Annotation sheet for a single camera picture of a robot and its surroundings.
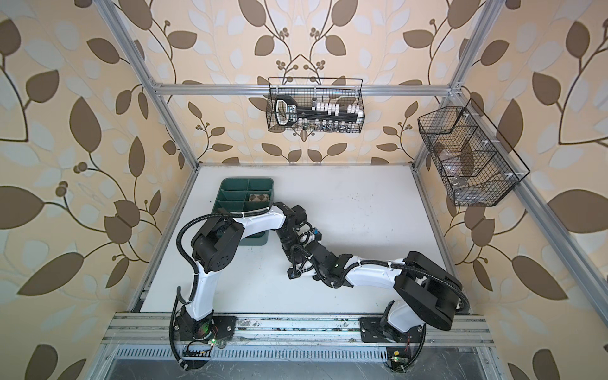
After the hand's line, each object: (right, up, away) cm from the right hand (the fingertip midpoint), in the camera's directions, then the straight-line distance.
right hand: (314, 254), depth 87 cm
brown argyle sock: (-23, +21, +14) cm, 34 cm away
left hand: (-3, -3, -1) cm, 5 cm away
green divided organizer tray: (-30, +22, +14) cm, 40 cm away
